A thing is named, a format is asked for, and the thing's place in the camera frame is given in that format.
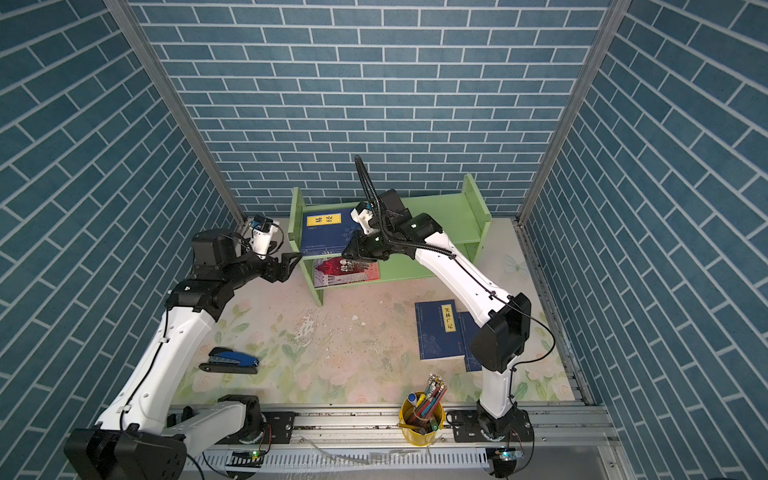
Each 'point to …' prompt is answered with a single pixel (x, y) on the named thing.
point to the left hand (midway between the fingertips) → (288, 247)
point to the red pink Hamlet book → (327, 271)
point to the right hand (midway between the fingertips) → (340, 252)
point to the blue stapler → (227, 361)
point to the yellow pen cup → (421, 417)
